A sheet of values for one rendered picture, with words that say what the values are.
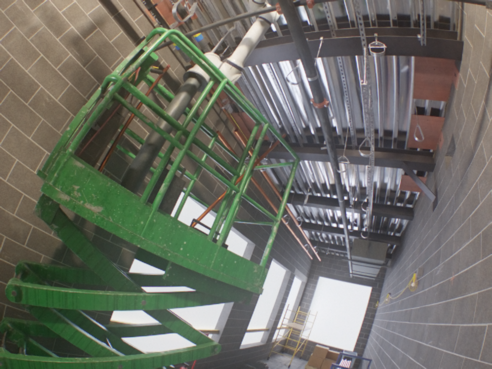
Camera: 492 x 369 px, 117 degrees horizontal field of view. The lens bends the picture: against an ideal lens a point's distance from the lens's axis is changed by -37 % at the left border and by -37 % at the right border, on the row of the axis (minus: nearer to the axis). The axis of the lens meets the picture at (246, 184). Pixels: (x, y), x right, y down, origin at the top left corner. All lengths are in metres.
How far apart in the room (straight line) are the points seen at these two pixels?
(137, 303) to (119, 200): 0.58
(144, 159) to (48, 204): 0.61
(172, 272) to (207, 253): 0.23
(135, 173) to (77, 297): 0.74
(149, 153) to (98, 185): 0.44
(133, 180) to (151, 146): 0.23
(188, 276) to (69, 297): 0.69
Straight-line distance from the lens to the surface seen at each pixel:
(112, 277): 1.38
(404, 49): 2.41
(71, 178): 1.13
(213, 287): 1.59
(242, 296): 1.80
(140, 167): 1.42
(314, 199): 5.48
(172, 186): 1.88
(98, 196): 1.14
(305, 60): 1.78
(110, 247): 2.68
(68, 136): 1.39
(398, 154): 3.74
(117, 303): 1.38
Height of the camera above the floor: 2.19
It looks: 22 degrees up
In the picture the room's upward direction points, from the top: 22 degrees clockwise
